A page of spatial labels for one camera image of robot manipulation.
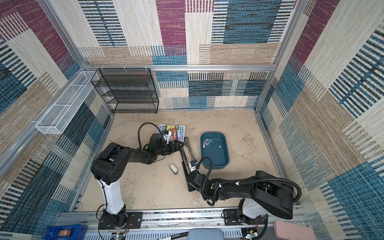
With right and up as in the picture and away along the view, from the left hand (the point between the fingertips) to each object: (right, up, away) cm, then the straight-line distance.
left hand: (182, 145), depth 95 cm
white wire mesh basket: (-57, +16, -24) cm, 64 cm away
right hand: (+5, -19, -10) cm, 22 cm away
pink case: (+49, -36, -25) cm, 66 cm away
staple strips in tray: (+16, +1, +6) cm, 17 cm away
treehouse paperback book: (-4, +8, +10) cm, 13 cm away
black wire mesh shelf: (-41, +38, +15) cm, 58 cm away
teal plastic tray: (+21, -1, +5) cm, 21 cm away
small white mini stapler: (-4, -13, -8) cm, 15 cm away
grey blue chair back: (+12, -36, -28) cm, 47 cm away
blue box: (-44, -34, -29) cm, 63 cm away
